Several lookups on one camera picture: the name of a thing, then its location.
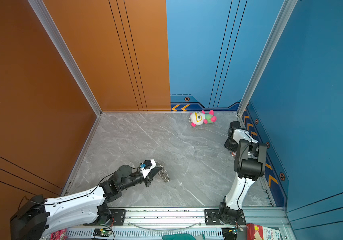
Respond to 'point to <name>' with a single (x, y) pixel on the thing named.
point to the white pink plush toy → (198, 118)
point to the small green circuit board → (101, 232)
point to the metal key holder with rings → (163, 173)
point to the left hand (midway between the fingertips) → (161, 167)
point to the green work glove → (183, 236)
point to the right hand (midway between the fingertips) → (232, 148)
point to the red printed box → (257, 232)
